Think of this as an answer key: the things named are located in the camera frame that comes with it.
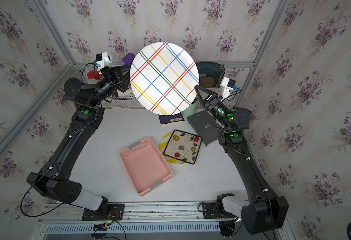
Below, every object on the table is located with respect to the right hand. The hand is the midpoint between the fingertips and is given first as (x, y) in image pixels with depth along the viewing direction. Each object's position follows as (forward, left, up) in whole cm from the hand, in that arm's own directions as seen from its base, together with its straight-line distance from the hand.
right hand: (195, 90), depth 54 cm
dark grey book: (+22, -14, -48) cm, 55 cm away
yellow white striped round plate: (+7, +16, -52) cm, 55 cm away
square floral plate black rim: (+6, +3, -50) cm, 51 cm away
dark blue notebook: (+29, +16, -51) cm, 61 cm away
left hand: (0, +19, +8) cm, 20 cm away
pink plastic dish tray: (-7, +26, -51) cm, 58 cm away
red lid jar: (+37, +60, -18) cm, 73 cm away
